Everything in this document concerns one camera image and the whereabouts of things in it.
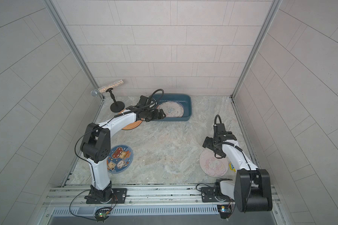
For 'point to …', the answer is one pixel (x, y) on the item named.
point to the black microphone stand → (118, 106)
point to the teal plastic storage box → (186, 101)
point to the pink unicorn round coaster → (211, 166)
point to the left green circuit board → (102, 213)
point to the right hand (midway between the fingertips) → (210, 146)
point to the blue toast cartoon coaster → (120, 158)
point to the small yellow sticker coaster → (232, 167)
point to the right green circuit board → (225, 210)
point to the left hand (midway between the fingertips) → (163, 114)
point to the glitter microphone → (96, 93)
